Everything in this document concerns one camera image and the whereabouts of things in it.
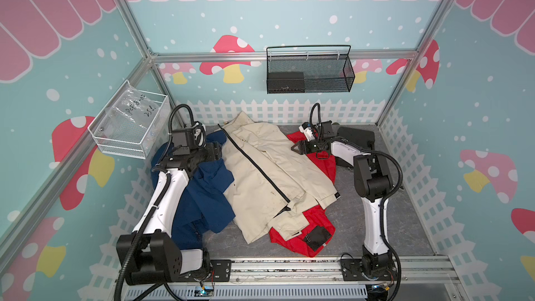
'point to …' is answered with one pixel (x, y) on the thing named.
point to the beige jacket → (272, 182)
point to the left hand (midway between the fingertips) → (213, 150)
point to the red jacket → (314, 225)
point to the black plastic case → (364, 139)
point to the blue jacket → (205, 204)
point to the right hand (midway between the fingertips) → (296, 146)
